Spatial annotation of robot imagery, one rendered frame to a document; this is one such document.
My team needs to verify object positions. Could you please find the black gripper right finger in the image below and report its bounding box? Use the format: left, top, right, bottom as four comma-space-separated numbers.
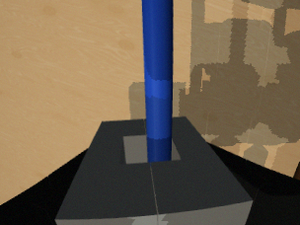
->
209, 143, 300, 225

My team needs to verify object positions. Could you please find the two grey blocks joined by blue and brown cables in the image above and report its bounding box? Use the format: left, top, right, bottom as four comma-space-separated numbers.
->
141, 0, 174, 161

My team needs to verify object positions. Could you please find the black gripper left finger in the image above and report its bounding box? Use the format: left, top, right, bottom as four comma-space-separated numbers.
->
0, 149, 87, 225

